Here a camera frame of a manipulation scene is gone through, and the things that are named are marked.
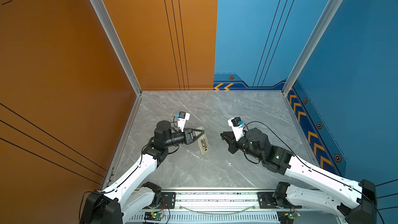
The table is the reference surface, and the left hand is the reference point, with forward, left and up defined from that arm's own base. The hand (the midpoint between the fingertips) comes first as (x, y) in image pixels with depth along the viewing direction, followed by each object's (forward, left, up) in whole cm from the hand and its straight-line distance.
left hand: (203, 132), depth 72 cm
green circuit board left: (-30, +22, -24) cm, 45 cm away
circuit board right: (-30, -39, -24) cm, 55 cm away
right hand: (-1, -8, +1) cm, 8 cm away
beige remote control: (-4, 0, -2) cm, 5 cm away
